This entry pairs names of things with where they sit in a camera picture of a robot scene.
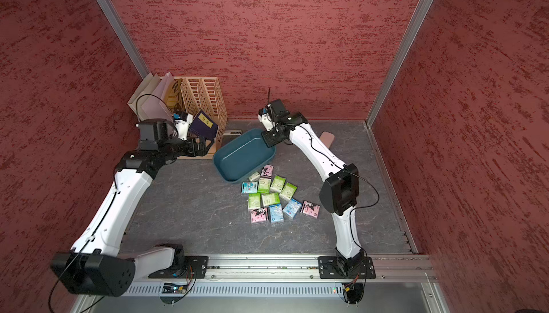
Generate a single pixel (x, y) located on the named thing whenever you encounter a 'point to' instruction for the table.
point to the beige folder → (137, 101)
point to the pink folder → (152, 106)
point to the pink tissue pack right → (310, 209)
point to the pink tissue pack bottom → (259, 215)
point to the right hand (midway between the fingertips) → (271, 141)
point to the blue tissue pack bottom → (276, 213)
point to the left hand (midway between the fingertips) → (201, 143)
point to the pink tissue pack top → (266, 171)
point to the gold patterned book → (173, 97)
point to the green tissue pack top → (254, 177)
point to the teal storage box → (241, 156)
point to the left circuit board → (172, 288)
